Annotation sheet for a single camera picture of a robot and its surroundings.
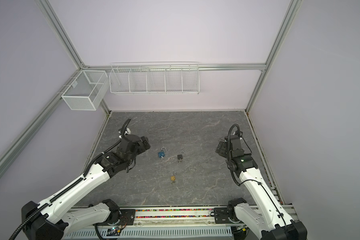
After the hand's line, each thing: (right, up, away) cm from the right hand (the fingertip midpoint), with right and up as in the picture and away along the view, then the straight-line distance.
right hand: (227, 148), depth 80 cm
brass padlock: (-30, -19, +7) cm, 36 cm away
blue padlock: (-38, -7, +16) cm, 42 cm away
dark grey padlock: (-26, -8, +16) cm, 32 cm away
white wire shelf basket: (-44, +44, +20) cm, 65 cm away
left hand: (-45, +2, -2) cm, 45 cm away
